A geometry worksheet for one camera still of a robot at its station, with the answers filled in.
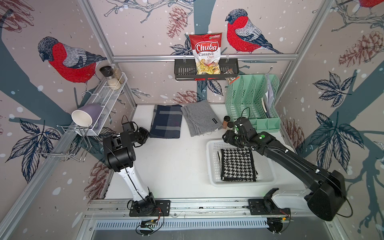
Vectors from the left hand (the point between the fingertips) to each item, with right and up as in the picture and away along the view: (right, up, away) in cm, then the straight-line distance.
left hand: (152, 128), depth 103 cm
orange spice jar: (+52, +7, -2) cm, 52 cm away
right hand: (+47, -2, -22) cm, 52 cm away
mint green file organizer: (+70, +23, +16) cm, 75 cm away
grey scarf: (+34, +7, +5) cm, 35 cm away
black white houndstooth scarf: (+54, -19, -21) cm, 61 cm away
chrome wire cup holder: (-22, -1, -43) cm, 48 cm away
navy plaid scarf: (+9, +5, +7) cm, 12 cm away
